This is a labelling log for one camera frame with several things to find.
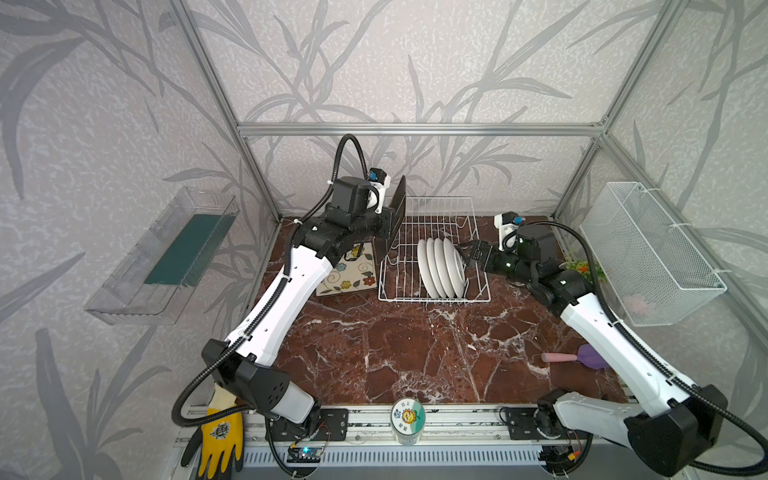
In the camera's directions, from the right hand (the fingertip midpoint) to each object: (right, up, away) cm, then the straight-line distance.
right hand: (470, 241), depth 75 cm
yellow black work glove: (-60, -47, -5) cm, 77 cm away
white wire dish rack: (+3, +9, +41) cm, 42 cm away
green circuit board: (-41, -52, -3) cm, 67 cm away
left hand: (-18, +9, -4) cm, 20 cm away
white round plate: (-5, -10, +10) cm, 16 cm away
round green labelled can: (-16, -41, -7) cm, 44 cm away
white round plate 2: (-9, -3, +12) cm, 15 cm away
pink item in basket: (+41, -15, -2) cm, 44 cm away
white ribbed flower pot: (+35, -8, +11) cm, 38 cm away
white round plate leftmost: (-11, -8, +10) cm, 17 cm away
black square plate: (-35, -12, +27) cm, 46 cm away
